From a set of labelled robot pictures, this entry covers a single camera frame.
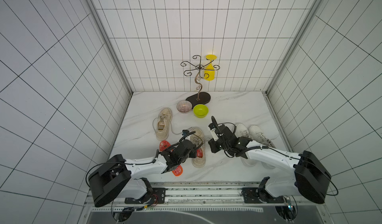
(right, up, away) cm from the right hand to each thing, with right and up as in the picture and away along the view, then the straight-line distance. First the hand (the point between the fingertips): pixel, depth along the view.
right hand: (208, 139), depth 85 cm
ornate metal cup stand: (-2, +25, +28) cm, 37 cm away
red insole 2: (-5, -8, 0) cm, 10 cm away
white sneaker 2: (+30, +1, 0) cm, 30 cm away
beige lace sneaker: (-28, +10, +8) cm, 31 cm away
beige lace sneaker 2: (-7, 0, +7) cm, 10 cm away
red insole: (-28, -5, +5) cm, 29 cm away
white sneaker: (+22, +4, +6) cm, 23 cm away
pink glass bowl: (-16, +19, +22) cm, 33 cm away
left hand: (-9, -5, 0) cm, 10 cm away
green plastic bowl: (-4, +16, +21) cm, 26 cm away
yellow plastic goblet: (+3, +42, +17) cm, 46 cm away
